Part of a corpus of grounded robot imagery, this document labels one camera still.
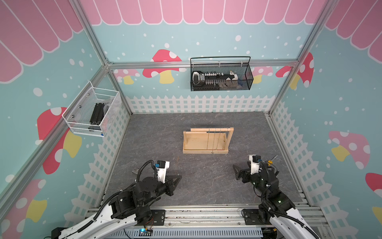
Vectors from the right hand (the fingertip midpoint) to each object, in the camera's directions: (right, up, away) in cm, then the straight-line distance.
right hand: (240, 164), depth 80 cm
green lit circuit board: (-49, -32, -7) cm, 59 cm away
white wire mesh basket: (-74, +27, -9) cm, 80 cm away
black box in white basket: (-71, +25, -10) cm, 76 cm away
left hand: (-31, -5, -10) cm, 33 cm away
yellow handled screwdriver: (+22, -1, +12) cm, 25 cm away
